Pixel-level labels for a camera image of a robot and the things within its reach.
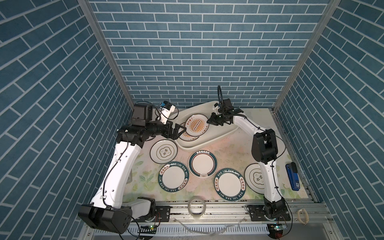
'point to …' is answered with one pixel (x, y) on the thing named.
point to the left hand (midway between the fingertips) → (178, 125)
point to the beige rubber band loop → (307, 220)
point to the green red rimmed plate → (202, 163)
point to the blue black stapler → (293, 176)
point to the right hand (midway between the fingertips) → (206, 119)
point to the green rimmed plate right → (230, 184)
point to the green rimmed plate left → (173, 177)
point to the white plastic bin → (215, 133)
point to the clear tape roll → (197, 216)
